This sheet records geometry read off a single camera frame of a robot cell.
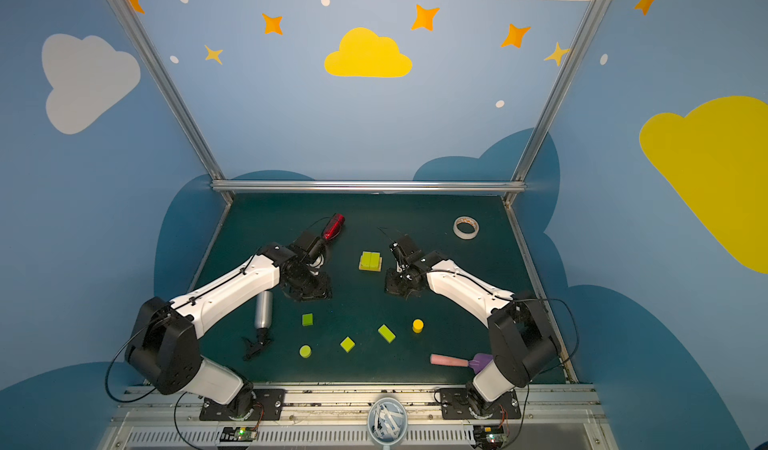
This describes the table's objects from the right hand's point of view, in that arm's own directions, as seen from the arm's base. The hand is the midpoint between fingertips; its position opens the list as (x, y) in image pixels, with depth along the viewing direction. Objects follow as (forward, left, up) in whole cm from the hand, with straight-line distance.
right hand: (390, 286), depth 87 cm
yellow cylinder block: (-9, -9, -7) cm, 14 cm away
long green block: (+13, +9, -7) cm, 17 cm away
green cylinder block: (-18, +23, -7) cm, 30 cm away
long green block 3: (-11, 0, -8) cm, 14 cm away
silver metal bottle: (-10, +37, -5) cm, 39 cm away
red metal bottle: (+26, +22, -6) cm, 35 cm away
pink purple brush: (-18, -24, -8) cm, 31 cm away
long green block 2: (+12, +7, -6) cm, 15 cm away
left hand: (-5, +17, +1) cm, 18 cm away
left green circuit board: (-37, +35, -8) cm, 52 cm away
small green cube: (-8, +25, -8) cm, 27 cm away
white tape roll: (+27, -27, -9) cm, 39 cm away
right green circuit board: (-34, -26, -10) cm, 44 cm away
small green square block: (-15, +12, -8) cm, 21 cm away
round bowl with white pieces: (-33, -1, -7) cm, 34 cm away
